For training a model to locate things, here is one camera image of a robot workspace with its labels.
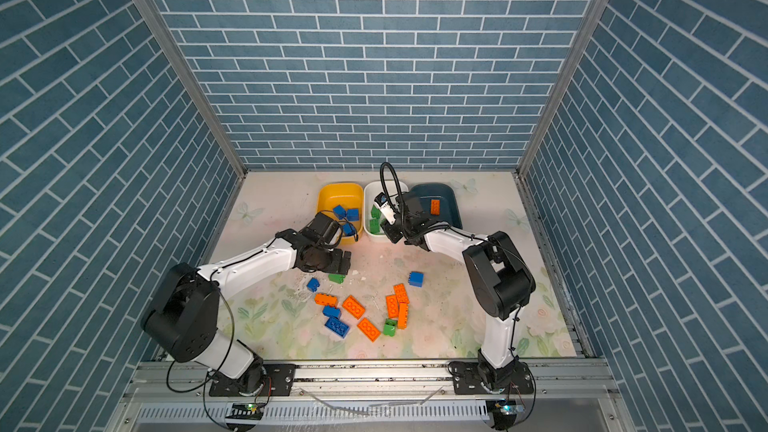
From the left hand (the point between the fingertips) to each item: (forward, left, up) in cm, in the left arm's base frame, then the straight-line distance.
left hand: (339, 264), depth 89 cm
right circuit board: (-37, -43, -6) cm, 57 cm away
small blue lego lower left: (-13, +1, -3) cm, 13 cm away
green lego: (+21, -10, -2) cm, 24 cm away
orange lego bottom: (-17, -9, -5) cm, 20 cm away
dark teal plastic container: (+23, -37, -3) cm, 44 cm away
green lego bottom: (-17, -15, -4) cm, 23 cm away
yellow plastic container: (+31, 0, -3) cm, 31 cm away
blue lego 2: (+22, -2, -3) cm, 22 cm away
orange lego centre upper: (-7, -19, -4) cm, 21 cm away
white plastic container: (+32, -9, -1) cm, 33 cm away
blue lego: (+22, +2, -2) cm, 22 cm away
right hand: (+15, -14, +4) cm, 21 cm away
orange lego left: (-9, +4, -4) cm, 11 cm away
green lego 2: (+15, -10, 0) cm, 18 cm away
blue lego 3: (-4, -23, -3) cm, 24 cm away
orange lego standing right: (-15, -19, -2) cm, 24 cm away
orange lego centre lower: (-12, -16, -4) cm, 20 cm away
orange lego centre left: (-12, -5, -3) cm, 13 cm away
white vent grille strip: (-36, 0, -5) cm, 36 cm away
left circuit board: (-35, +20, -8) cm, 41 cm away
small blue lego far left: (-5, +8, -3) cm, 10 cm away
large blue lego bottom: (-17, -1, -5) cm, 17 cm away
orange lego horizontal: (+24, -32, -3) cm, 40 cm away
